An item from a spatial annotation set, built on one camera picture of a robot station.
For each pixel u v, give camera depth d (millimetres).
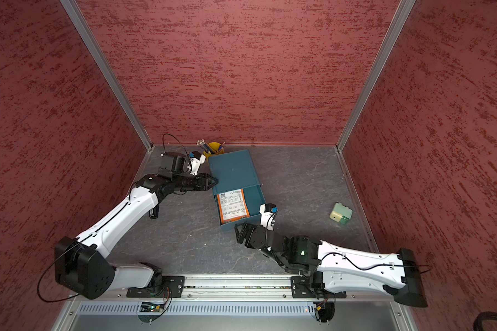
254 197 813
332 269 462
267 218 621
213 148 1088
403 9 709
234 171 826
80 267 396
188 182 681
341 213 894
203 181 699
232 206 793
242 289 755
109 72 881
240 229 647
